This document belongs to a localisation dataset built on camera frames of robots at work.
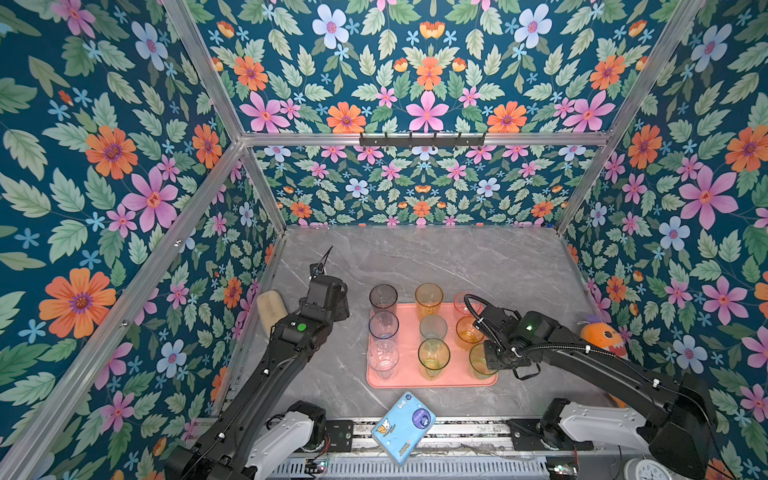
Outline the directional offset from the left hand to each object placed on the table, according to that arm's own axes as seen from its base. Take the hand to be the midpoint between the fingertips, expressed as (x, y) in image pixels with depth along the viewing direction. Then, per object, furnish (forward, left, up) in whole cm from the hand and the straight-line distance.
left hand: (334, 292), depth 77 cm
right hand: (-17, -40, -11) cm, 45 cm away
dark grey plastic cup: (+4, -12, -10) cm, 16 cm away
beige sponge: (+6, +24, -17) cm, 30 cm away
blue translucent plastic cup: (-5, -12, -12) cm, 17 cm away
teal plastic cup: (-6, -26, -11) cm, 29 cm away
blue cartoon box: (-30, -17, -14) cm, 37 cm away
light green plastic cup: (-18, -36, -9) cm, 41 cm away
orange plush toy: (-13, -73, -10) cm, 74 cm away
